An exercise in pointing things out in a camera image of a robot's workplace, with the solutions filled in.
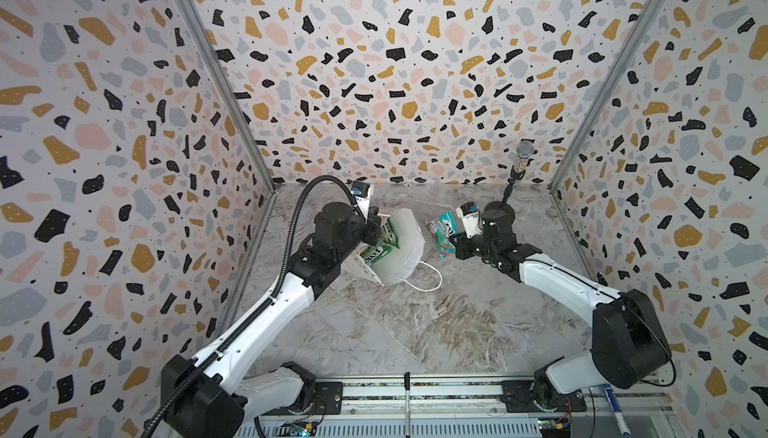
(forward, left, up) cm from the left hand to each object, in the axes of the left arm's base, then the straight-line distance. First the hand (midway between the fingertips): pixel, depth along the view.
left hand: (376, 203), depth 73 cm
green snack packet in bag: (+2, +1, -24) cm, 24 cm away
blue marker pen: (-40, -57, -30) cm, 76 cm away
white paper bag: (-2, -6, -24) cm, 25 cm away
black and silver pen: (-34, -7, -32) cm, 47 cm away
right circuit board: (-43, -42, -33) cm, 69 cm away
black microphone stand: (+24, -45, -30) cm, 59 cm away
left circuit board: (-42, +19, -32) cm, 56 cm away
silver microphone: (+20, -42, 0) cm, 46 cm away
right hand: (+2, -20, -16) cm, 25 cm away
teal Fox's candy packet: (+5, -18, -18) cm, 26 cm away
